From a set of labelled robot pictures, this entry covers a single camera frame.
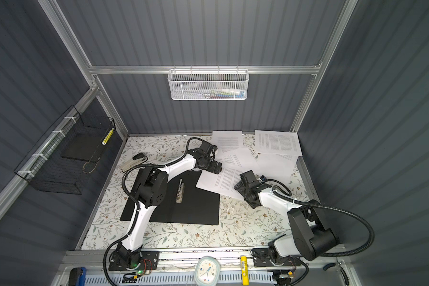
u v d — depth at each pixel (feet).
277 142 3.79
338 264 2.37
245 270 2.29
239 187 2.74
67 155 2.43
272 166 3.47
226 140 3.90
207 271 2.27
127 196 3.01
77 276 2.24
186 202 2.94
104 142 2.62
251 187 2.27
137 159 3.38
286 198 1.69
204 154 2.74
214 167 3.05
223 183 3.18
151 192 1.97
